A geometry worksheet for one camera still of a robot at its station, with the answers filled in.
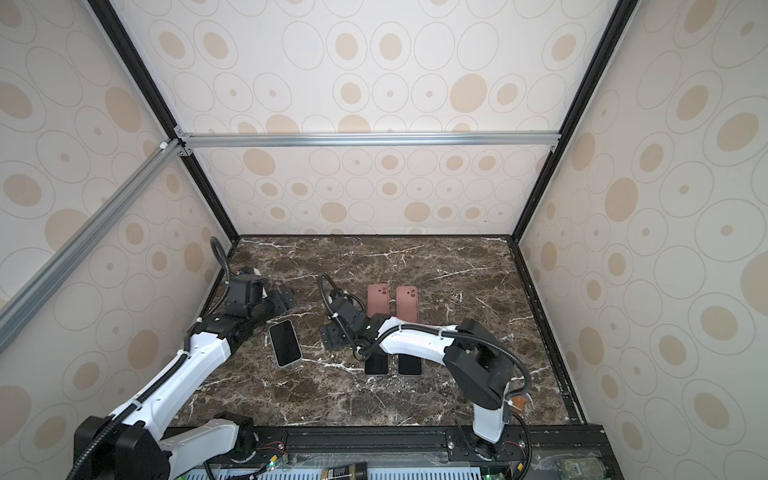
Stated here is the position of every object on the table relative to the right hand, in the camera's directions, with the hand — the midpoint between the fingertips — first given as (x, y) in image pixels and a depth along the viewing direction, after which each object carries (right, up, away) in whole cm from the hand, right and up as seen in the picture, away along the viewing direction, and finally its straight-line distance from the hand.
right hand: (336, 328), depth 86 cm
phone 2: (+12, -10, 0) cm, 16 cm away
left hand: (-12, +11, -3) cm, 17 cm away
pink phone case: (+21, +6, +15) cm, 27 cm away
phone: (-17, -6, +6) cm, 19 cm away
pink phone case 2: (+12, +7, +14) cm, 20 cm away
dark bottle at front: (+7, -29, -18) cm, 35 cm away
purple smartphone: (+21, -11, +1) cm, 24 cm away
